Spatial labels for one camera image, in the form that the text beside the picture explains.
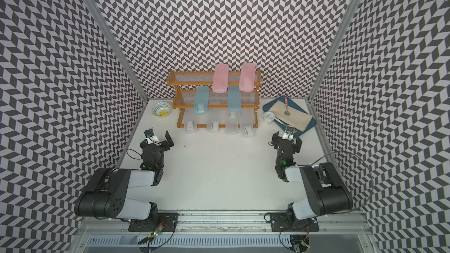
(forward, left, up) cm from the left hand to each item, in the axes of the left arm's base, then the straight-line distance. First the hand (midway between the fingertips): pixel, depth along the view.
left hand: (159, 134), depth 90 cm
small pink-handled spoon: (+22, -73, -9) cm, 77 cm away
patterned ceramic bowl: (+25, +8, -8) cm, 27 cm away
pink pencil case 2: (+21, -46, +20) cm, 54 cm away
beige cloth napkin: (+17, -77, -9) cm, 80 cm away
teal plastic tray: (+13, -86, -9) cm, 87 cm away
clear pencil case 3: (+10, -38, -7) cm, 40 cm away
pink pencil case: (+20, -32, +20) cm, 43 cm away
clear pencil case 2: (+13, -27, -6) cm, 30 cm away
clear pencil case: (+13, -13, -6) cm, 19 cm away
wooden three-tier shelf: (+37, -8, +4) cm, 38 cm away
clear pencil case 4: (+12, -46, -7) cm, 48 cm away
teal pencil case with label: (+21, -20, +4) cm, 29 cm away
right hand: (0, -67, -2) cm, 67 cm away
